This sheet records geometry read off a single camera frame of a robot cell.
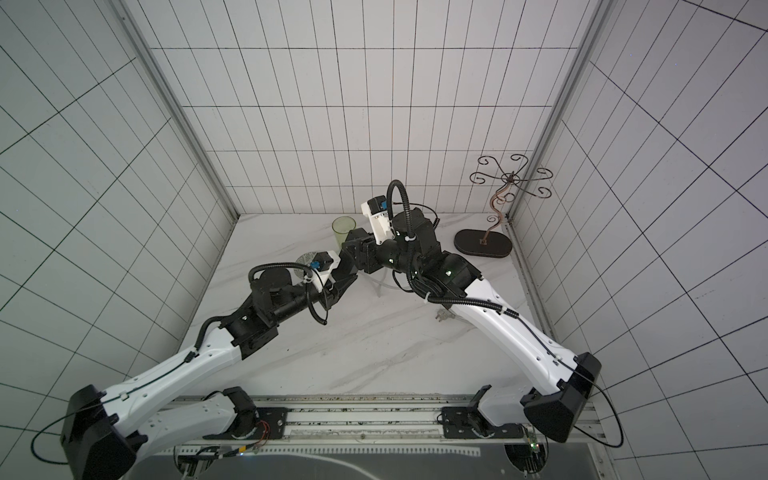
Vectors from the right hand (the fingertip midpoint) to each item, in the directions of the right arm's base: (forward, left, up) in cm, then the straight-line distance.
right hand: (352, 235), depth 65 cm
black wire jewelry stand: (+28, -44, -35) cm, 62 cm away
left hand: (-3, +3, -11) cm, 12 cm away
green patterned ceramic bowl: (+16, +23, -32) cm, 43 cm away
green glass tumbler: (+31, +12, -32) cm, 46 cm away
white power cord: (-1, -25, -35) cm, 43 cm away
